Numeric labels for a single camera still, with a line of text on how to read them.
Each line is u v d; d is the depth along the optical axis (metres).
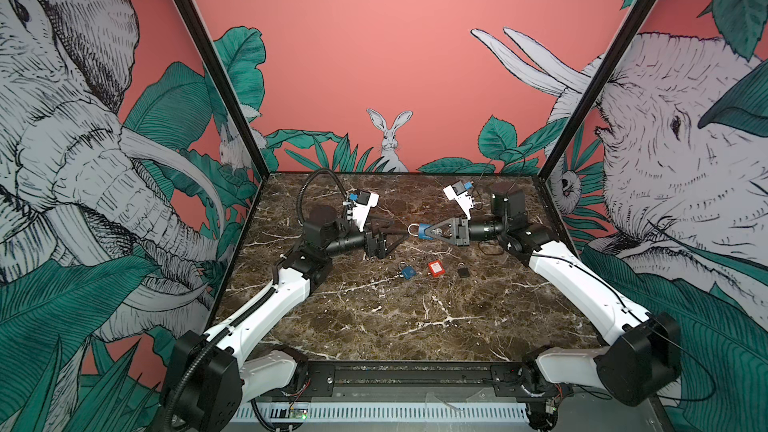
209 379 0.38
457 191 0.66
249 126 1.07
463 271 0.95
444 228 0.67
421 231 0.69
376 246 0.63
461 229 0.62
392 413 0.70
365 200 0.64
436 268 0.93
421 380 0.75
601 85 0.92
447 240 0.66
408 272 0.93
